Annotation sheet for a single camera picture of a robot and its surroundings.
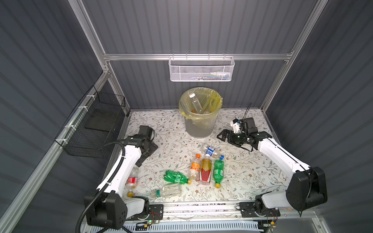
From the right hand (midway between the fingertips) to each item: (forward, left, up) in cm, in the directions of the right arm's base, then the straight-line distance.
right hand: (224, 138), depth 84 cm
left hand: (-9, +43, -2) cm, 44 cm away
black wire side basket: (-6, +72, +13) cm, 74 cm away
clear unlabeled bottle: (+25, +17, +6) cm, 31 cm away
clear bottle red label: (-22, +52, -10) cm, 57 cm away
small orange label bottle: (-13, +17, -11) cm, 24 cm away
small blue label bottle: (-3, +8, -11) cm, 14 cm away
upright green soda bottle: (-18, +4, -11) cm, 21 cm away
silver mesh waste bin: (+15, +14, -11) cm, 23 cm away
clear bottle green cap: (-25, +32, -16) cm, 44 cm away
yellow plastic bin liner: (+26, +7, +6) cm, 28 cm away
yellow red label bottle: (-15, +11, -11) cm, 22 cm away
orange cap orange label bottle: (+25, +18, -4) cm, 31 cm away
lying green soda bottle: (-18, +28, -13) cm, 36 cm away
